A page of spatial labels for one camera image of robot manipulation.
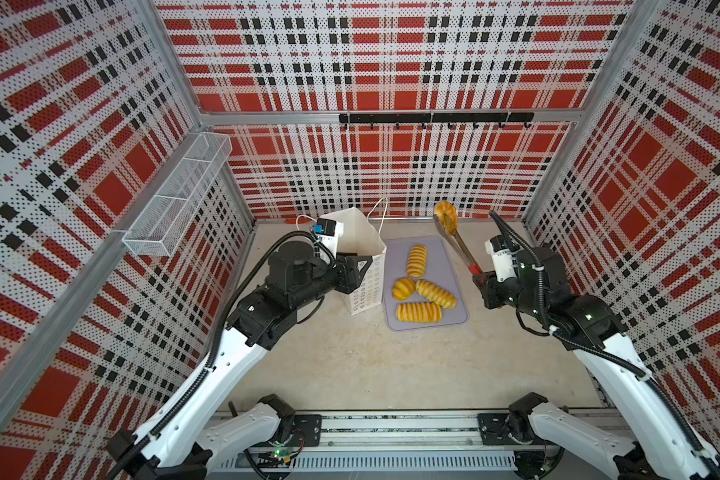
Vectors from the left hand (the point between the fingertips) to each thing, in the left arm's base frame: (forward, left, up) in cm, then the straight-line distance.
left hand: (364, 263), depth 64 cm
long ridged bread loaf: (+10, -22, -30) cm, 39 cm away
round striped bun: (+13, -11, -31) cm, 35 cm away
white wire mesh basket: (+28, +64, -14) cm, 71 cm away
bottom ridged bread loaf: (+4, -16, -31) cm, 35 cm away
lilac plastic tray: (+19, -24, -32) cm, 45 cm away
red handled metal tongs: (+9, -24, -6) cm, 26 cm away
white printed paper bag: (+23, +2, -16) cm, 27 cm away
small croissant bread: (+22, -23, -7) cm, 33 cm away
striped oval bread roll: (+26, -17, -32) cm, 45 cm away
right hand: (-1, -27, -6) cm, 28 cm away
